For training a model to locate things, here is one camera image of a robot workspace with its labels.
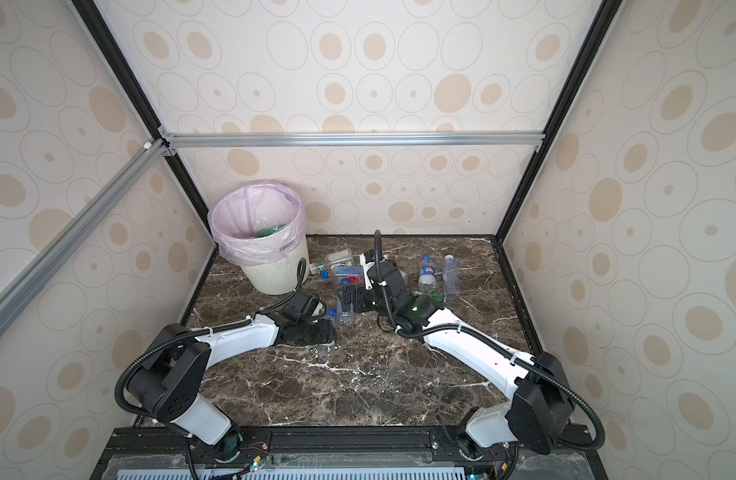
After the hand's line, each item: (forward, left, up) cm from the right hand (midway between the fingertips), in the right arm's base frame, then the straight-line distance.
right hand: (353, 288), depth 78 cm
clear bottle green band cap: (+25, +6, -17) cm, 31 cm away
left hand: (-3, +6, -18) cm, 19 cm away
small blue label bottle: (-10, +9, -18) cm, 22 cm away
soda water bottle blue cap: (+2, +4, -20) cm, 21 cm away
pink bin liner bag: (+31, +39, +1) cm, 49 cm away
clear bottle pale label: (+16, -32, -19) cm, 40 cm away
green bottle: (+31, +32, -8) cm, 45 cm away
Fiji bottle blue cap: (+18, +5, -17) cm, 25 cm away
